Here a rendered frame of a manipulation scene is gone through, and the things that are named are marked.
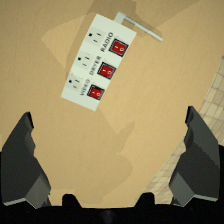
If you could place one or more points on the white power strip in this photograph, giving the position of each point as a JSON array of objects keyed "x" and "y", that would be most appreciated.
[{"x": 98, "y": 58}]

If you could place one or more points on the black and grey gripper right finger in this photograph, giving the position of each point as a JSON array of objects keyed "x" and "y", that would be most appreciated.
[{"x": 197, "y": 182}]

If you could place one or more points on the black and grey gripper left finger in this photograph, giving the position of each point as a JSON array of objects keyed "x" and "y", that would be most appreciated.
[{"x": 24, "y": 185}]

